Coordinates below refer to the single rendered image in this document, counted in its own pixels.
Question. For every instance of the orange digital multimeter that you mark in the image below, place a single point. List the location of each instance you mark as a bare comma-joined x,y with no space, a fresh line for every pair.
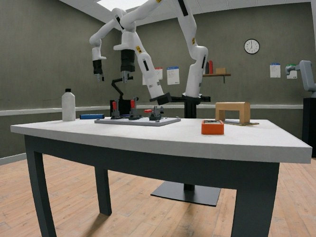
212,127

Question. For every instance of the blue spirit level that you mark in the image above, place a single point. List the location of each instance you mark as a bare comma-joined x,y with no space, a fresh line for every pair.
102,116

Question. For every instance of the white plastic bottle with black cap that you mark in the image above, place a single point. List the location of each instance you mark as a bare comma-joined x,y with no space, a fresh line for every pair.
68,106

